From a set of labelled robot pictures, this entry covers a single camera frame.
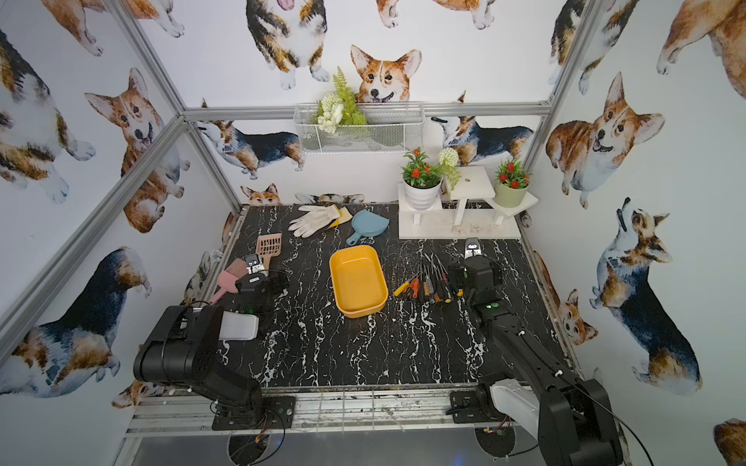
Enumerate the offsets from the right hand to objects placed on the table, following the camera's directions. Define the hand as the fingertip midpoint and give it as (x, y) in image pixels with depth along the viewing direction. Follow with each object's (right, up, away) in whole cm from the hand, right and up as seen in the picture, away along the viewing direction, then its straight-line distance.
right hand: (473, 256), depth 84 cm
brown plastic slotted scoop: (-70, +1, +26) cm, 74 cm away
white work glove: (-53, +12, +32) cm, 63 cm away
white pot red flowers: (-14, +22, +4) cm, 27 cm away
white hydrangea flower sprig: (-6, +27, +6) cm, 29 cm away
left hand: (-65, -3, +9) cm, 65 cm away
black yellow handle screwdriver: (-9, -11, +8) cm, 17 cm away
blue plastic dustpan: (-34, +10, +33) cm, 49 cm away
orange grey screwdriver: (-16, -11, +11) cm, 22 cm away
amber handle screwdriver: (-12, -12, +10) cm, 20 cm away
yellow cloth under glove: (-43, +13, +33) cm, 56 cm away
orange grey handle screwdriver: (-18, -11, +11) cm, 24 cm away
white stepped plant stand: (+4, +15, +22) cm, 27 cm away
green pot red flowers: (+14, +20, +8) cm, 26 cm away
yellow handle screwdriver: (-20, -12, +12) cm, 27 cm away
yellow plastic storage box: (-35, -9, +15) cm, 39 cm away
